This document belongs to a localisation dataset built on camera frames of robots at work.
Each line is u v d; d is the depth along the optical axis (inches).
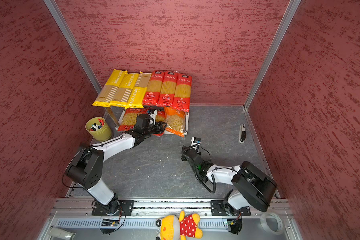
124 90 30.5
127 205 29.3
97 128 37.4
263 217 28.5
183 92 30.3
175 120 38.3
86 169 18.2
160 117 39.3
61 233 25.4
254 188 17.0
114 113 47.2
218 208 29.2
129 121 38.3
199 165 26.3
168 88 31.0
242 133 39.5
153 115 32.6
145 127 28.7
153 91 29.9
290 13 28.8
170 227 24.7
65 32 31.7
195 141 29.9
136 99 28.7
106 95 29.5
